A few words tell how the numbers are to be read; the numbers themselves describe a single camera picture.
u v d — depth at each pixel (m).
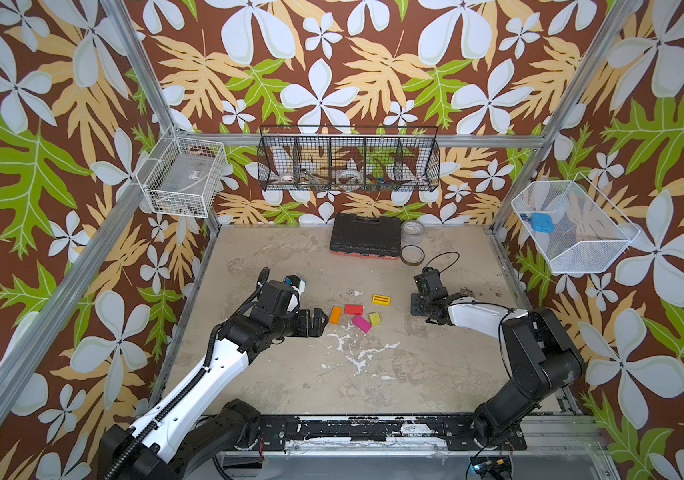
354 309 0.96
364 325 0.94
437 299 0.73
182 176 0.86
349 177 0.99
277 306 0.59
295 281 0.71
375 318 0.93
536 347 0.47
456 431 0.74
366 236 1.12
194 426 0.44
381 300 0.98
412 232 1.16
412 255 1.11
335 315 0.96
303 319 0.68
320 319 0.69
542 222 0.86
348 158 0.96
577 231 0.82
